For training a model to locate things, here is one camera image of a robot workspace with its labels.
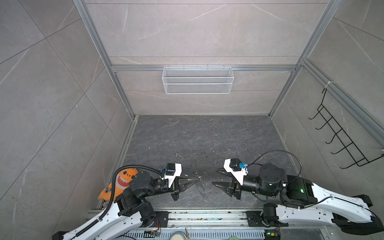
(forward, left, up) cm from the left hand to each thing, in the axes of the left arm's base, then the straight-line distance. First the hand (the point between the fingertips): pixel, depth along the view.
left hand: (198, 177), depth 53 cm
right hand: (+1, -6, 0) cm, 6 cm away
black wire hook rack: (+20, -67, -1) cm, 70 cm away
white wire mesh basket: (+69, -3, -4) cm, 69 cm away
